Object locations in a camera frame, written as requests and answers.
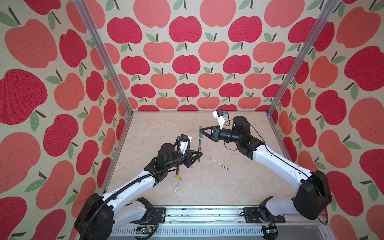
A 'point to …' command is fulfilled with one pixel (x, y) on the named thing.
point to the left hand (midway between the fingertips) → (203, 156)
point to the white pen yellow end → (174, 192)
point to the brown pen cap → (177, 171)
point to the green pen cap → (200, 134)
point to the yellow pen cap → (178, 177)
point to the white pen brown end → (219, 164)
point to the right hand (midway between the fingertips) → (204, 129)
